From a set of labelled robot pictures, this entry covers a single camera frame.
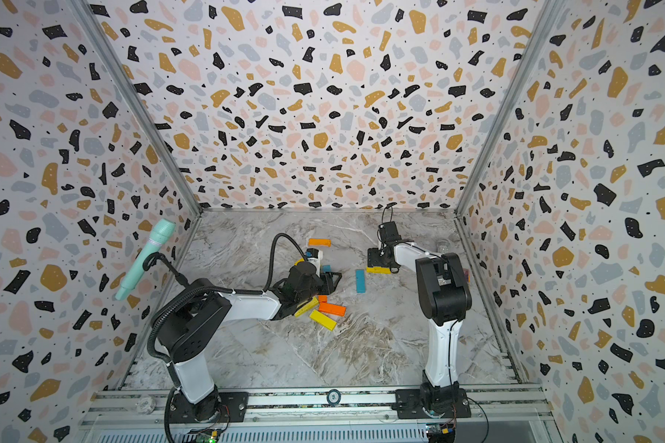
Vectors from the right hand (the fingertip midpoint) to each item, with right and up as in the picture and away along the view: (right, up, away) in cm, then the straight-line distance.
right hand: (383, 258), depth 105 cm
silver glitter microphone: (+23, +5, +2) cm, 24 cm away
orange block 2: (-19, -16, -13) cm, 27 cm away
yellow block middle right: (-26, -13, -21) cm, 36 cm away
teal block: (-9, -8, -5) cm, 13 cm away
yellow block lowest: (-22, -18, -15) cm, 32 cm away
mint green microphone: (-62, +9, -34) cm, 71 cm away
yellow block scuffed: (-2, -4, -4) cm, 6 cm away
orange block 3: (-22, -13, -11) cm, 28 cm away
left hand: (-15, -4, -13) cm, 20 cm away
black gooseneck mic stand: (-64, +3, -33) cm, 72 cm away
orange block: (-25, +6, +6) cm, 26 cm away
